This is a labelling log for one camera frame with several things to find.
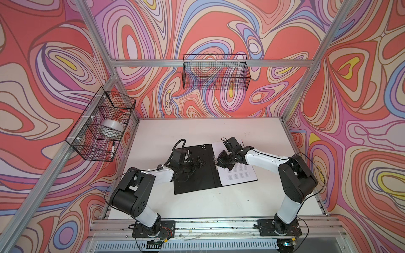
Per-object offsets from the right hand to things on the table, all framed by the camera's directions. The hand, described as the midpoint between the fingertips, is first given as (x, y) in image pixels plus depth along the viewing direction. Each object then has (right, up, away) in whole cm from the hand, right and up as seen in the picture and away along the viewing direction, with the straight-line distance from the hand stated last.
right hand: (216, 166), depth 90 cm
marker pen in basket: (-50, +12, -19) cm, 54 cm away
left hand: (-8, 0, 0) cm, 8 cm away
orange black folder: (-5, -6, +1) cm, 9 cm away
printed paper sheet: (+14, -5, +1) cm, 14 cm away
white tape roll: (-49, +21, -20) cm, 57 cm away
